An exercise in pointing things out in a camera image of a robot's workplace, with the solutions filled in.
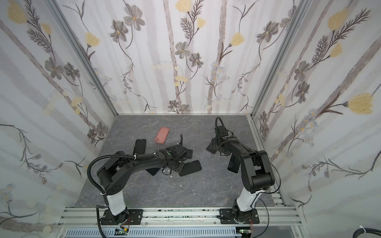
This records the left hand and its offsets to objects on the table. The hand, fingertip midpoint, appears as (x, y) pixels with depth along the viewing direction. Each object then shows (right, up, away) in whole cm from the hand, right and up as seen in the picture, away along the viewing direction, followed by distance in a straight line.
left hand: (178, 163), depth 92 cm
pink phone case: (-14, +17, +16) cm, 27 cm away
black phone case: (-28, +9, +10) cm, 31 cm away
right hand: (+25, +13, +3) cm, 28 cm away
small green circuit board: (-28, -30, -20) cm, 45 cm away
